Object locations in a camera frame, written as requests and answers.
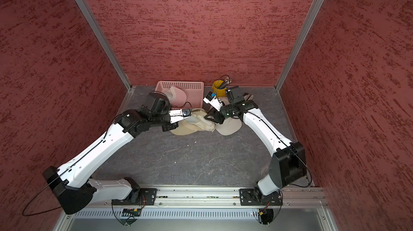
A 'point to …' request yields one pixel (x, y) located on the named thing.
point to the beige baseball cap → (196, 123)
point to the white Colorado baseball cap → (229, 125)
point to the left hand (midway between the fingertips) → (177, 117)
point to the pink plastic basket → (194, 91)
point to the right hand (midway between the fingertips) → (208, 117)
